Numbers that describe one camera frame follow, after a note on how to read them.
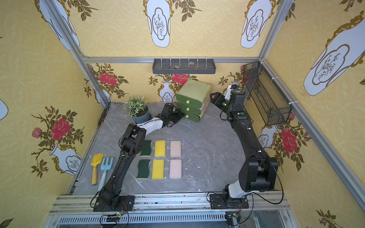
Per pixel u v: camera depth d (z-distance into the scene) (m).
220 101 0.72
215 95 0.73
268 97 0.88
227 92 0.73
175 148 0.92
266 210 0.78
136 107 0.95
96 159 0.88
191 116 1.05
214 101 0.74
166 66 0.90
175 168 0.84
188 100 0.96
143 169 0.85
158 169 0.84
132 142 0.66
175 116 0.99
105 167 0.84
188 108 1.01
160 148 0.95
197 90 1.01
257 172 0.43
